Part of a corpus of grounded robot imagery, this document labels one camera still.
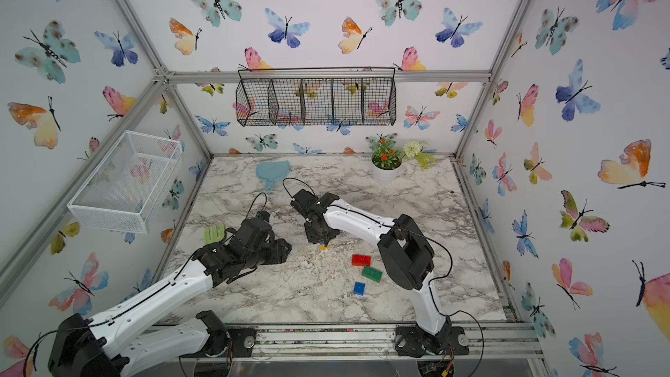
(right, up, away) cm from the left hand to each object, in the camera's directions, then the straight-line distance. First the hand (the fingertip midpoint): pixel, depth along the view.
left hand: (285, 246), depth 81 cm
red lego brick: (+23, -7, +8) cm, 25 cm away
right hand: (+10, +2, +8) cm, 13 cm away
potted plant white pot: (+34, +27, +20) cm, 48 cm away
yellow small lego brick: (+10, -3, +12) cm, 16 cm away
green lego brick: (+27, -10, +6) cm, 29 cm away
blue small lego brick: (+23, -14, +2) cm, 27 cm away
